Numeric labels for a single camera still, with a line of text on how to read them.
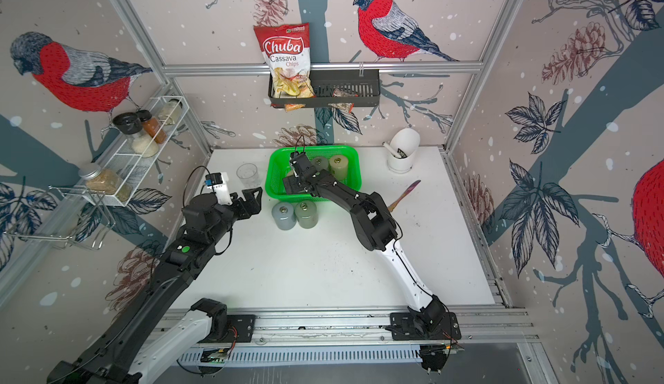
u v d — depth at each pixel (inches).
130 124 26.9
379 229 24.8
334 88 39.6
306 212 35.5
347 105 35.4
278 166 43.1
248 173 41.9
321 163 40.8
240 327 28.8
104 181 23.9
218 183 25.2
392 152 41.6
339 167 40.8
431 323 24.9
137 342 16.8
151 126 29.8
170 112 33.1
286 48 32.1
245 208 26.4
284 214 35.4
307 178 31.9
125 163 29.8
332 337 28.7
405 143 42.0
